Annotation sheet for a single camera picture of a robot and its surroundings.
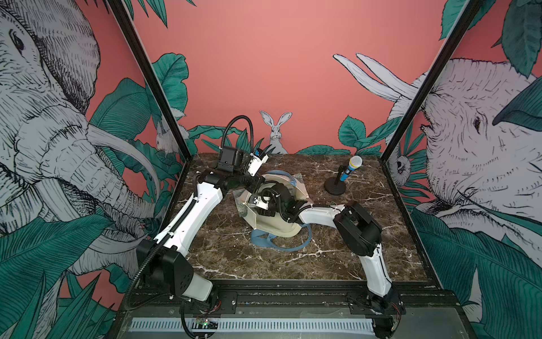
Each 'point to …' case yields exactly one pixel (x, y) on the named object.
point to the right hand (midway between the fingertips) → (256, 196)
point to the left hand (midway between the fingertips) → (264, 175)
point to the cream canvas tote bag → (274, 225)
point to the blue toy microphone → (355, 162)
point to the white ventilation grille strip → (262, 325)
